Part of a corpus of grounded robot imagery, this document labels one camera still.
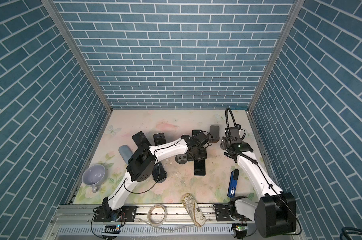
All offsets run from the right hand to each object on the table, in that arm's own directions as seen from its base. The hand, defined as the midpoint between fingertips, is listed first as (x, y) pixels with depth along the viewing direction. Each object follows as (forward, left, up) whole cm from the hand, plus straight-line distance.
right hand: (230, 141), depth 85 cm
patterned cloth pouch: (-34, +19, -11) cm, 40 cm away
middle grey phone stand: (-8, +28, -10) cm, 31 cm away
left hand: (-6, +15, -13) cm, 21 cm away
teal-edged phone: (-11, +17, -14) cm, 25 cm away
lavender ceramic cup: (-22, +77, -12) cm, 81 cm away
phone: (-1, +54, -1) cm, 54 cm away
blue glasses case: (-6, +65, -12) cm, 66 cm away
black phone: (0, +42, -3) cm, 43 cm away
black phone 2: (+18, +21, -17) cm, 32 cm away
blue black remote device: (-19, -2, -13) cm, 23 cm away
